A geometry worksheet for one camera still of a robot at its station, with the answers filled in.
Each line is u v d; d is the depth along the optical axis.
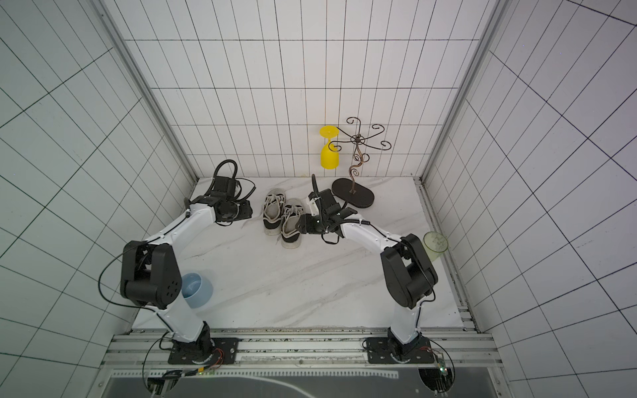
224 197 0.73
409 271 0.48
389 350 0.66
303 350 0.74
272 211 1.02
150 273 0.47
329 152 0.99
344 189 1.14
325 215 0.71
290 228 0.97
